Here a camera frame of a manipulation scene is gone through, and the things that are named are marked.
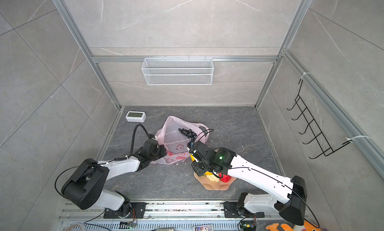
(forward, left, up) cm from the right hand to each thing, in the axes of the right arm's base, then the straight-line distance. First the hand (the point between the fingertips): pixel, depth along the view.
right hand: (197, 163), depth 73 cm
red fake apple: (-5, -15, -10) cm, 19 cm away
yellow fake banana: (-8, -4, +8) cm, 12 cm away
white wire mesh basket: (+60, +11, +14) cm, 63 cm away
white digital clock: (+41, +44, -10) cm, 61 cm away
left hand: (+16, +18, -11) cm, 27 cm away
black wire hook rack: (-3, -52, +17) cm, 55 cm away
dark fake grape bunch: (+26, +5, -11) cm, 29 cm away
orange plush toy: (-26, -48, -9) cm, 55 cm away
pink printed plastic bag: (+21, +14, -15) cm, 30 cm away
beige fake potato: (-5, -9, -10) cm, 14 cm away
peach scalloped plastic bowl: (-8, -9, -12) cm, 17 cm away
